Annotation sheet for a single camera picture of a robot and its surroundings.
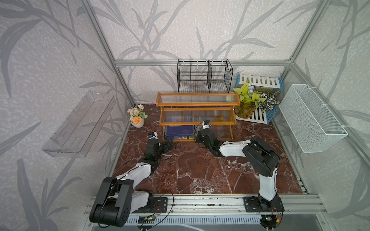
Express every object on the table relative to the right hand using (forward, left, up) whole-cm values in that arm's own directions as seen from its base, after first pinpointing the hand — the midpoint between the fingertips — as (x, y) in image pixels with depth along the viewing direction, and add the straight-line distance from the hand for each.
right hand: (197, 131), depth 96 cm
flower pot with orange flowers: (+9, +42, +5) cm, 43 cm away
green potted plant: (+16, -36, +9) cm, 40 cm away
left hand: (-8, +19, +1) cm, 21 cm away
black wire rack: (+35, -5, +19) cm, 41 cm away
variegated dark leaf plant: (+13, -46, +20) cm, 52 cm away
